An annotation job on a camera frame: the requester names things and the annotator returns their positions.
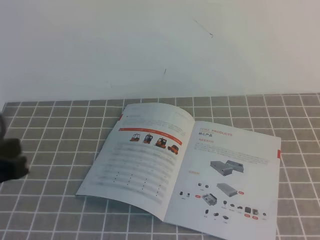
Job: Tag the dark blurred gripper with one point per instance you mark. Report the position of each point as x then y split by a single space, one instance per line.
13 165

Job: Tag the grey checked tablecloth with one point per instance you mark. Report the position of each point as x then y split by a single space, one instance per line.
61 139

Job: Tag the white product catalogue book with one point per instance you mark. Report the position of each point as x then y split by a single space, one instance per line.
208 177

